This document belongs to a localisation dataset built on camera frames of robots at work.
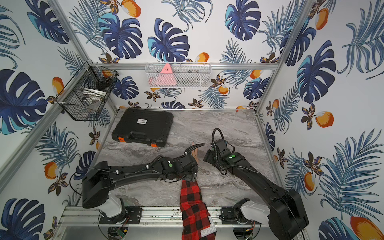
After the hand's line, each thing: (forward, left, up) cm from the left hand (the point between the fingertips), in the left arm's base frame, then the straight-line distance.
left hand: (191, 172), depth 80 cm
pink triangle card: (+48, +19, +26) cm, 57 cm away
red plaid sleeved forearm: (-22, -5, -8) cm, 24 cm away
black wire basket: (+28, +57, +27) cm, 69 cm away
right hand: (+8, -9, +1) cm, 13 cm away
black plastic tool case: (+32, +35, -3) cm, 48 cm away
